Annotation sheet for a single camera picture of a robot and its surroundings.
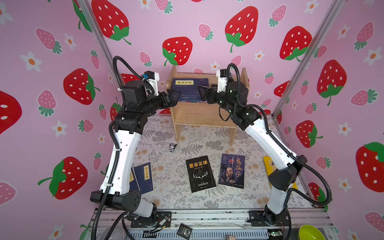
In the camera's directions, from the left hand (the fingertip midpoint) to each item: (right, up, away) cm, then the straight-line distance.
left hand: (175, 92), depth 63 cm
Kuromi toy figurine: (-8, -28, +37) cm, 47 cm away
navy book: (-27, -49, +21) cm, 60 cm away
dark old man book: (+31, -41, +27) cm, 58 cm away
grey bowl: (-27, -64, +5) cm, 70 cm away
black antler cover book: (+11, -44, +25) cm, 52 cm away
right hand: (+13, +5, +4) cm, 15 cm away
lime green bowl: (+62, -65, +6) cm, 90 cm away
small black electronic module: (+4, -64, +6) cm, 64 cm away
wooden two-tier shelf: (+12, -7, +30) cm, 33 cm away
